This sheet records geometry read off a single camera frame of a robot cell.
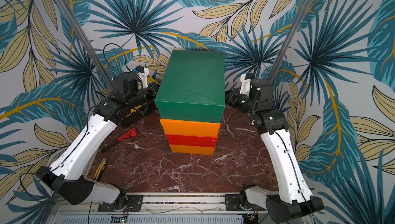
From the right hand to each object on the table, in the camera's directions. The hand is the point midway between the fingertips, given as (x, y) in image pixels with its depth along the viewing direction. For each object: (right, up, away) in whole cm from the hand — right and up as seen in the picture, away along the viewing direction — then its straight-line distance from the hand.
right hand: (221, 93), depth 64 cm
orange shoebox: (-13, -30, +25) cm, 41 cm away
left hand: (-23, +1, +2) cm, 23 cm away
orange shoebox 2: (-13, -15, +1) cm, 20 cm away
